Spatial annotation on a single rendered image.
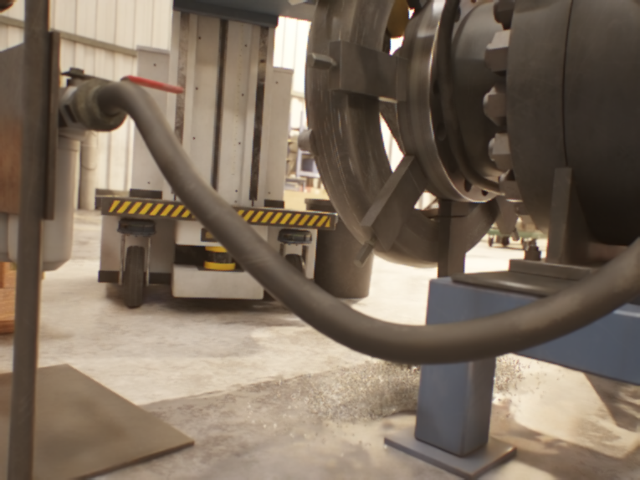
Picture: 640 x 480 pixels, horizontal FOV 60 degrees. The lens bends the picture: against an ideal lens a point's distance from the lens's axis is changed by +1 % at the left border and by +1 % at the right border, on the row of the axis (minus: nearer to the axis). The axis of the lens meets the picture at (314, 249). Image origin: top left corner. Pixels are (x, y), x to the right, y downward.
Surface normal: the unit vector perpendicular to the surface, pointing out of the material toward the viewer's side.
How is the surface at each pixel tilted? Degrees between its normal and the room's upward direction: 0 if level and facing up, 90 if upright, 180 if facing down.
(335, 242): 93
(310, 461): 0
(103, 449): 0
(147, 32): 90
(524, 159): 125
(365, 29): 90
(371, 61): 90
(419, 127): 117
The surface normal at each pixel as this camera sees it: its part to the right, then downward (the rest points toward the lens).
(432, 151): -0.58, 0.64
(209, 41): 0.28, 0.10
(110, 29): 0.64, 0.11
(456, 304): -0.69, 0.00
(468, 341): -0.16, -0.04
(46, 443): 0.07, -0.99
